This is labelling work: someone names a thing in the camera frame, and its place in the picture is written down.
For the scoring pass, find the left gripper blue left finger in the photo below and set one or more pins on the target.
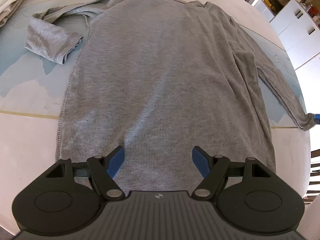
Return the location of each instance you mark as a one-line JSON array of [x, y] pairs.
[[102, 171]]

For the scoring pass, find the white cabinet with handles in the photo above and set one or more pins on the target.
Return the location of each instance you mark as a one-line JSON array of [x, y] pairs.
[[296, 22]]

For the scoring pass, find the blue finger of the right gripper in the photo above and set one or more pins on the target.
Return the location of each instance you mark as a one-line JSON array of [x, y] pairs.
[[316, 118]]

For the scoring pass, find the grey long-sleeve shirt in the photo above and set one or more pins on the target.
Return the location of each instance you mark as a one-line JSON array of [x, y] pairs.
[[159, 77]]

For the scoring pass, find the wooden chair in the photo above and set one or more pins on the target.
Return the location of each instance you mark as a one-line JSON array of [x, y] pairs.
[[313, 187]]

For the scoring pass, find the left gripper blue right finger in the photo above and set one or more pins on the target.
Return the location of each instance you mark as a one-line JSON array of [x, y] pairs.
[[214, 171]]

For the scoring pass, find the white folded garment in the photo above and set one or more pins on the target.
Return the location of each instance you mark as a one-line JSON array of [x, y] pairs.
[[7, 9]]

